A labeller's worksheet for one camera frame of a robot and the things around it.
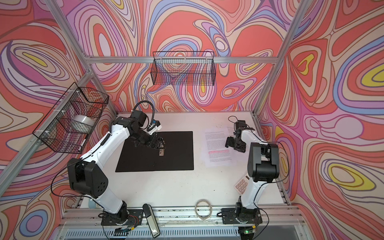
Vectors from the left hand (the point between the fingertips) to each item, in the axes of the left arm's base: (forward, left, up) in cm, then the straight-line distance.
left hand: (160, 144), depth 81 cm
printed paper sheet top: (+5, -35, -17) cm, 39 cm away
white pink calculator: (-18, -45, -16) cm, 51 cm away
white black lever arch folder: (+3, -9, -17) cm, 19 cm away
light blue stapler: (-27, +33, -14) cm, 45 cm away
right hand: (+5, -45, -15) cm, 48 cm away
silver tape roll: (+6, +37, +14) cm, 40 cm away
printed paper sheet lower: (+21, -46, -18) cm, 53 cm away
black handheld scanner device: (-35, +1, -13) cm, 37 cm away
